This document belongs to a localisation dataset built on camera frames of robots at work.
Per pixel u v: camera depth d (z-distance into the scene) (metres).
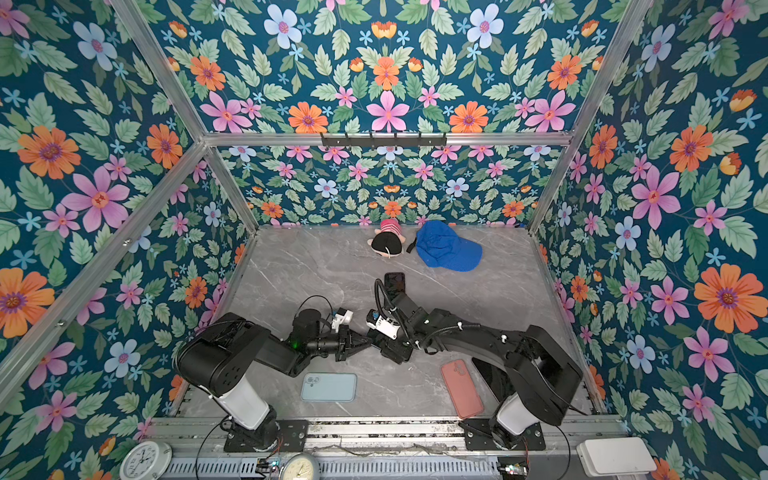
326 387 0.83
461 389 0.83
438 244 1.12
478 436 0.72
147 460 0.68
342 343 0.77
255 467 0.70
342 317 0.86
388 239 1.05
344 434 0.75
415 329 0.64
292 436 0.74
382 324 0.75
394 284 1.12
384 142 0.93
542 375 0.42
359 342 0.83
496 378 0.86
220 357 0.48
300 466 0.66
